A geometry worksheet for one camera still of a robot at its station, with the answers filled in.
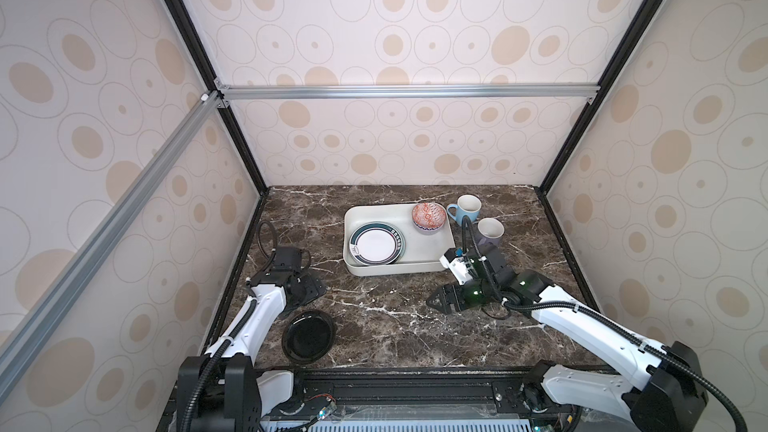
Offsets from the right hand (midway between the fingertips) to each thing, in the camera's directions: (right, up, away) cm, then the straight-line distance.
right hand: (438, 299), depth 77 cm
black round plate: (-36, -13, +8) cm, 39 cm away
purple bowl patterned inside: (+1, +21, +29) cm, 36 cm away
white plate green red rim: (-17, +12, +24) cm, 32 cm away
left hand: (-34, 0, +9) cm, 35 cm away
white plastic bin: (-1, +10, +23) cm, 26 cm away
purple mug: (+22, +16, +25) cm, 36 cm away
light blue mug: (+15, +25, +29) cm, 41 cm away
